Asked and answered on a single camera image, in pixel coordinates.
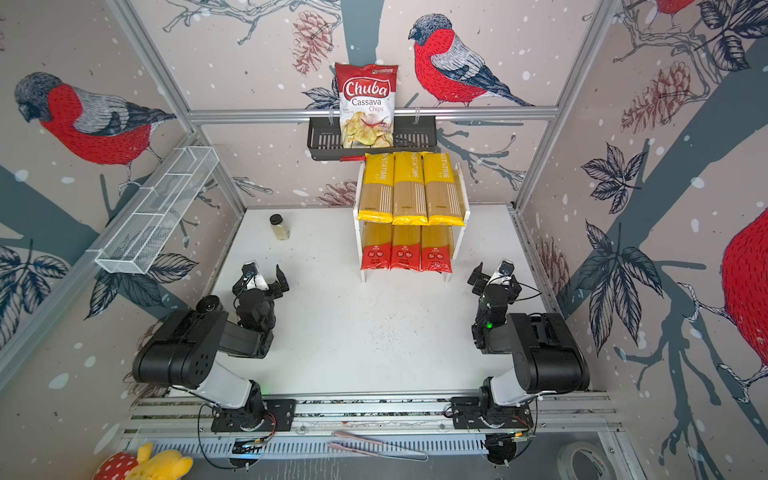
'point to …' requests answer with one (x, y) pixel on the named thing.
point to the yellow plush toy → (161, 465)
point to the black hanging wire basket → (411, 134)
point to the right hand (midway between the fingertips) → (494, 272)
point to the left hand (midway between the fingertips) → (259, 270)
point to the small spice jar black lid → (276, 218)
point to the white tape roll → (565, 464)
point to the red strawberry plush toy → (116, 467)
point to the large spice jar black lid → (208, 304)
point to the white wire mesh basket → (136, 244)
